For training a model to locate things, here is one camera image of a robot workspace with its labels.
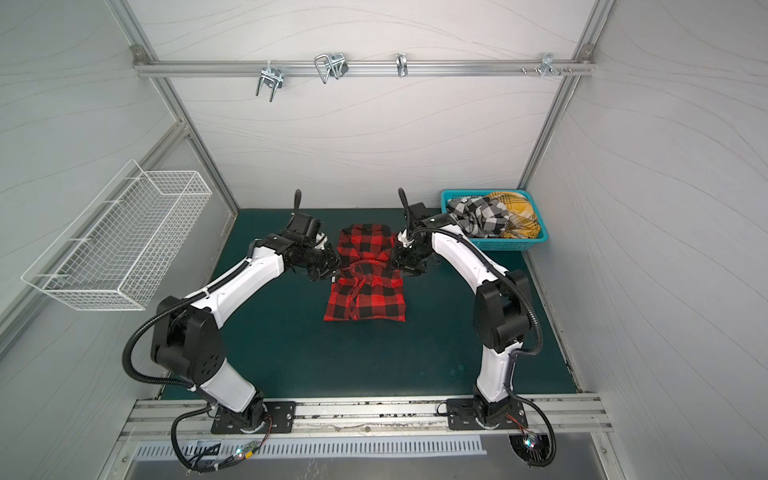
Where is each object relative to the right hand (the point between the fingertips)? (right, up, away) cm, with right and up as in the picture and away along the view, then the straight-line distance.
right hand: (397, 264), depth 87 cm
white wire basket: (-66, +6, -18) cm, 68 cm away
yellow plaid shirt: (+44, +13, +16) cm, 49 cm away
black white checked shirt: (+31, +16, +20) cm, 40 cm away
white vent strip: (-22, -42, -16) cm, 50 cm away
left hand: (-13, +1, -2) cm, 13 cm away
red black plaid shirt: (-9, -7, +4) cm, 12 cm away
